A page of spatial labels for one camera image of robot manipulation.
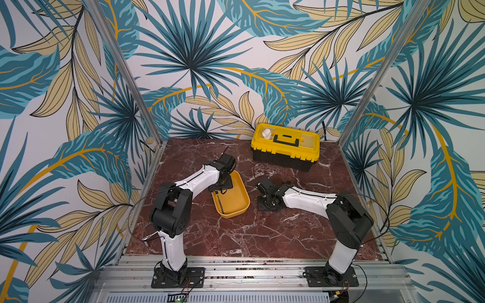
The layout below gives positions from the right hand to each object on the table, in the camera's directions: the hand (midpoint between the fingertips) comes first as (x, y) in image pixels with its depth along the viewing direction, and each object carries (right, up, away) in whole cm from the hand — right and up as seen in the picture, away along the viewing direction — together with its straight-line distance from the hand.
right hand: (261, 204), depth 92 cm
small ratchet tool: (-51, -12, -12) cm, 53 cm away
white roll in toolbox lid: (+3, +35, +2) cm, 35 cm away
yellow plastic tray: (-13, +1, +6) cm, 14 cm away
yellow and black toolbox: (+13, +29, +4) cm, 32 cm away
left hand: (-19, +8, +1) cm, 21 cm away
